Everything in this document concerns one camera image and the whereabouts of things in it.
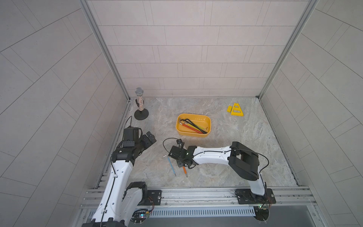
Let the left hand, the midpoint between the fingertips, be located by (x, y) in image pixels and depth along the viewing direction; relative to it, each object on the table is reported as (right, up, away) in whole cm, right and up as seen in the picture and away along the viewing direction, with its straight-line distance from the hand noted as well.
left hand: (151, 137), depth 79 cm
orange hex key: (+19, -19, +1) cm, 27 cm away
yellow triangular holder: (+59, +15, +29) cm, 67 cm away
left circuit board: (-2, -34, -14) cm, 37 cm away
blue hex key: (+13, -21, 0) cm, 24 cm away
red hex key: (+23, +3, +17) cm, 29 cm away
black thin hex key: (+27, +3, +19) cm, 33 cm away
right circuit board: (+57, -34, -11) cm, 67 cm away
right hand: (+16, -16, +8) cm, 24 cm away
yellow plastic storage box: (+31, +8, +22) cm, 39 cm away
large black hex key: (+15, +8, +20) cm, 26 cm away
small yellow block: (+53, +16, +29) cm, 62 cm away
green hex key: (+30, +3, +19) cm, 36 cm away
